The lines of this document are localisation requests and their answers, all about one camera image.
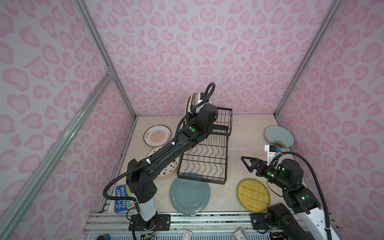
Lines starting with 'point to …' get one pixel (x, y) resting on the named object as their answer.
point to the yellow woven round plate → (253, 195)
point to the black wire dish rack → (206, 160)
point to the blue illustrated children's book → (120, 205)
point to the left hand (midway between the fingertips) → (195, 104)
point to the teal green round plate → (189, 197)
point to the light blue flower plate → (279, 136)
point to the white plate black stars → (172, 169)
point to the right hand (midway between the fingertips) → (246, 160)
